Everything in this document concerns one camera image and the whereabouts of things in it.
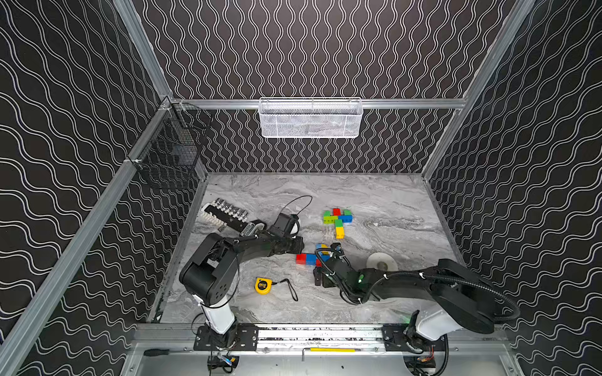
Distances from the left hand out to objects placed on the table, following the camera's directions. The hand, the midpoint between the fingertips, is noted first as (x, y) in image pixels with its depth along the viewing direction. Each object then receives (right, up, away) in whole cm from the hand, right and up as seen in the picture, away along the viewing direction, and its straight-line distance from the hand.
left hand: (308, 247), depth 92 cm
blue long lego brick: (+16, +11, +10) cm, 22 cm away
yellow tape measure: (-16, -12, -8) cm, 22 cm away
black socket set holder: (-38, +12, +12) cm, 42 cm away
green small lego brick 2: (+13, +9, +9) cm, 18 cm away
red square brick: (+13, +14, +11) cm, 22 cm away
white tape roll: (+28, -5, -2) cm, 29 cm away
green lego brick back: (+18, +13, +14) cm, 26 cm away
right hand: (+6, -8, -4) cm, 11 cm away
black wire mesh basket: (-56, +40, +4) cm, 69 cm away
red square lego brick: (-3, -4, -1) cm, 5 cm away
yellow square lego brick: (+13, +5, +5) cm, 15 cm away
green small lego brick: (+9, +13, +13) cm, 20 cm away
